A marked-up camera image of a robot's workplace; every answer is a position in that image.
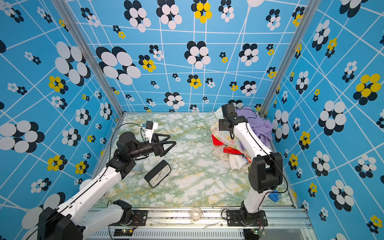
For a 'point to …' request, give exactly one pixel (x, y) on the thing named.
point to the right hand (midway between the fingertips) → (229, 124)
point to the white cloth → (237, 162)
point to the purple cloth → (262, 128)
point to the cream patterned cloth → (224, 137)
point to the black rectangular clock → (158, 174)
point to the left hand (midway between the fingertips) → (173, 140)
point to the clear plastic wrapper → (196, 214)
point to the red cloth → (227, 149)
